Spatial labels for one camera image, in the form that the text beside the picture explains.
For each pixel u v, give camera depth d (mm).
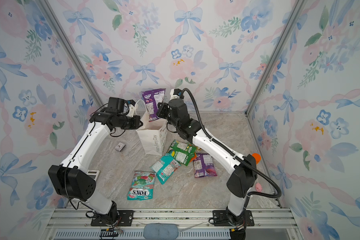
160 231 684
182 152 927
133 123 707
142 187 818
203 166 897
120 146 977
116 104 617
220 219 732
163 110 639
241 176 439
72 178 419
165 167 878
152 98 737
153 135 795
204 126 516
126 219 735
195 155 939
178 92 639
